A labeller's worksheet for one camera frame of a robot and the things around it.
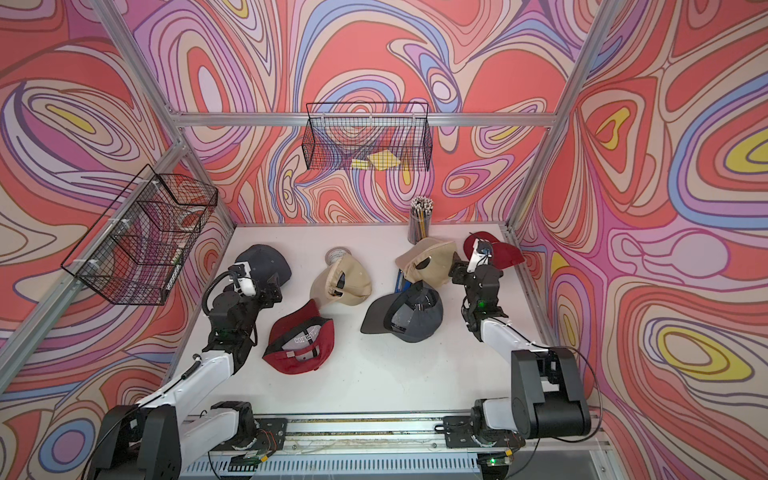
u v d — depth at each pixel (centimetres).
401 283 101
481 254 74
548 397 43
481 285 65
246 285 73
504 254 99
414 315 80
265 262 97
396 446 73
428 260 104
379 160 91
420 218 102
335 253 108
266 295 76
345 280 99
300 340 88
